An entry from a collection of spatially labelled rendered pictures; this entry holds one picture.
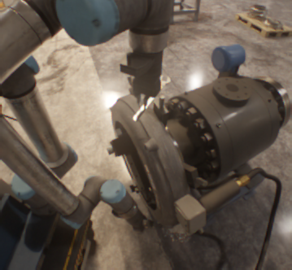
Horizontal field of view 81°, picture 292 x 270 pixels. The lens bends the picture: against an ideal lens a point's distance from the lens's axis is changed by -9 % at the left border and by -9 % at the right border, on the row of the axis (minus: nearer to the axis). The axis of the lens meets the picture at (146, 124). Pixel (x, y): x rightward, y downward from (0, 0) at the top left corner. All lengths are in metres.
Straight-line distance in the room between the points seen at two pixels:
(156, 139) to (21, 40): 0.55
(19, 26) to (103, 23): 0.16
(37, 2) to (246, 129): 1.01
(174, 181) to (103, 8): 0.63
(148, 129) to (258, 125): 0.65
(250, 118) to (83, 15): 0.98
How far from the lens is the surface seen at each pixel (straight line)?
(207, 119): 0.96
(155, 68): 0.46
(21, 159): 0.63
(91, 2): 0.28
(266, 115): 1.22
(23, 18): 0.38
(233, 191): 0.87
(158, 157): 0.74
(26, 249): 1.20
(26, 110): 0.68
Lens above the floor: 1.54
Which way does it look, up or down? 48 degrees down
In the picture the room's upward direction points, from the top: 1 degrees counter-clockwise
